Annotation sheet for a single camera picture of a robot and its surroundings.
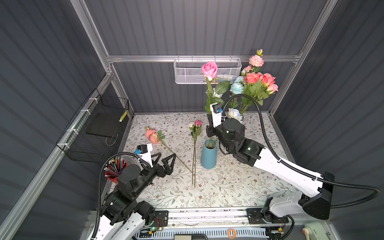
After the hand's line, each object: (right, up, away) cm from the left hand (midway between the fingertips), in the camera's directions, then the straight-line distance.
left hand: (169, 155), depth 64 cm
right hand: (+18, +17, +2) cm, 25 cm away
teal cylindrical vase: (+19, -2, +14) cm, 24 cm away
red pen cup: (-31, -9, +13) cm, 35 cm away
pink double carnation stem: (-16, +5, +37) cm, 41 cm away
